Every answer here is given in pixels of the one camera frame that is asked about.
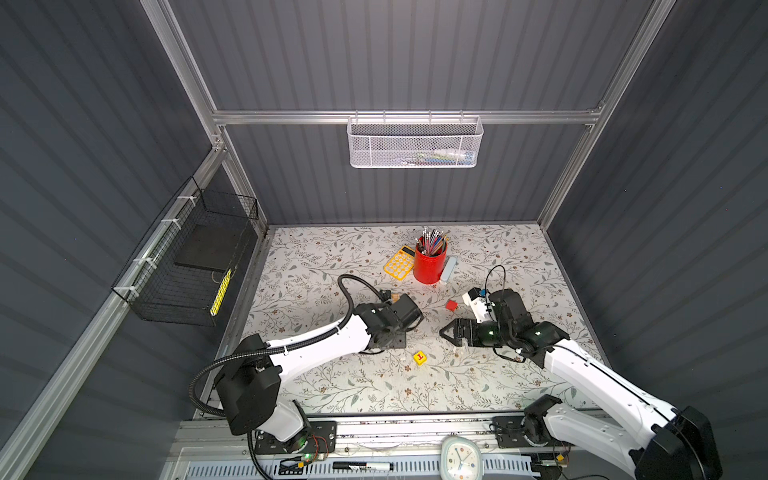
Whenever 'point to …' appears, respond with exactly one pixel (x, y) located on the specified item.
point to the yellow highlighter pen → (218, 303)
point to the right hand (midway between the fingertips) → (455, 335)
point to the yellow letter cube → (420, 358)
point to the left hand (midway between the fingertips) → (395, 336)
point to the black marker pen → (366, 466)
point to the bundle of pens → (432, 243)
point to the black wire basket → (190, 269)
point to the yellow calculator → (401, 264)
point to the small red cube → (451, 305)
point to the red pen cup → (430, 256)
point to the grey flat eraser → (449, 268)
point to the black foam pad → (210, 246)
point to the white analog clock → (461, 459)
